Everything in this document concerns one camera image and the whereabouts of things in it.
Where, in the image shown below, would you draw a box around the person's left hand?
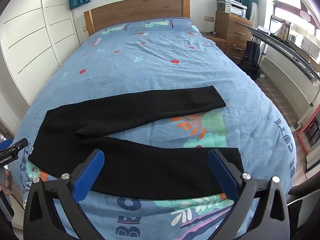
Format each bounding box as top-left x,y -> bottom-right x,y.
0,170 -> 12,197

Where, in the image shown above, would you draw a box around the white grey printer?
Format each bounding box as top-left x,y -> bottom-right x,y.
216,0 -> 248,18

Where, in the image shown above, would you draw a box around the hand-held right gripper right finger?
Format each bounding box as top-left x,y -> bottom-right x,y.
208,149 -> 291,240

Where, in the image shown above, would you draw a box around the black pants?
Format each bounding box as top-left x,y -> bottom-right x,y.
28,85 -> 244,201

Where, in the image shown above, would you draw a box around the round white lamp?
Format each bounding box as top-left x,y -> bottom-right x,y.
299,10 -> 312,22

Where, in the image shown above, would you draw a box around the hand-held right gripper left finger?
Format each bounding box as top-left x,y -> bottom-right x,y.
23,149 -> 105,240

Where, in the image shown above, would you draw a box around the blue printed bed sheet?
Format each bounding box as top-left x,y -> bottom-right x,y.
11,17 -> 298,240

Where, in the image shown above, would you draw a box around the wooden drawer cabinet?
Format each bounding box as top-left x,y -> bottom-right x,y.
215,10 -> 254,60

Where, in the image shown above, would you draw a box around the wooden nightstand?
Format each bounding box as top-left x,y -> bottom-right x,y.
200,31 -> 228,55

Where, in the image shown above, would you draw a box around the red metal rack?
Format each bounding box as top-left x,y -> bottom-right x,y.
297,120 -> 320,155

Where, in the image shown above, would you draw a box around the black backpack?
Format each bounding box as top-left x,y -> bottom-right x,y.
239,60 -> 262,81

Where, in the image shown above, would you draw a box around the wooden bed headboard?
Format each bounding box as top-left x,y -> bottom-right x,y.
84,0 -> 190,37

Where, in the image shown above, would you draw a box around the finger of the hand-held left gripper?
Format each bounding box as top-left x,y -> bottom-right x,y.
0,138 -> 29,157
0,138 -> 13,150

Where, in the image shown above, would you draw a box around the grey desk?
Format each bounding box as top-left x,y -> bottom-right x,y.
251,25 -> 320,85

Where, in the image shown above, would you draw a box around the white wardrobe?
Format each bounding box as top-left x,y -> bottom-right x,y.
0,0 -> 87,105

